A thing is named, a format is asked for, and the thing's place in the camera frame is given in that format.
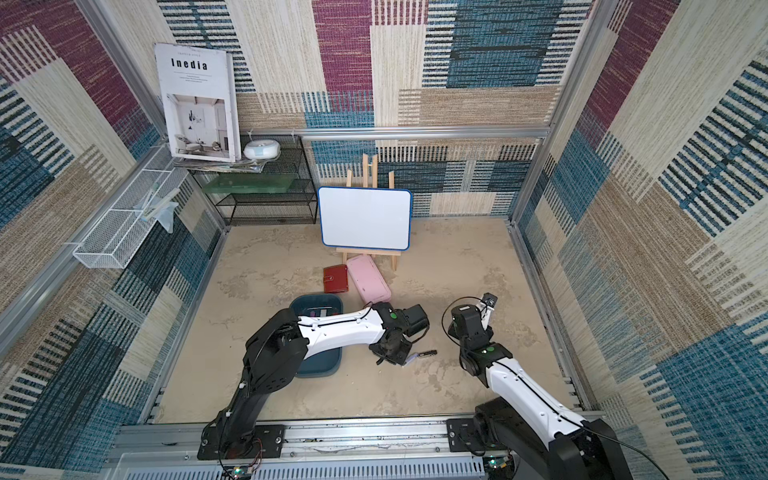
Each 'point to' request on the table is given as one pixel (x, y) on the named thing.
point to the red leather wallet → (336, 279)
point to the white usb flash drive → (323, 313)
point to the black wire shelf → (287, 208)
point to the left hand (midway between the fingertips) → (396, 357)
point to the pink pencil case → (368, 279)
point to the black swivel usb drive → (431, 353)
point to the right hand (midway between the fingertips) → (466, 314)
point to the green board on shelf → (249, 184)
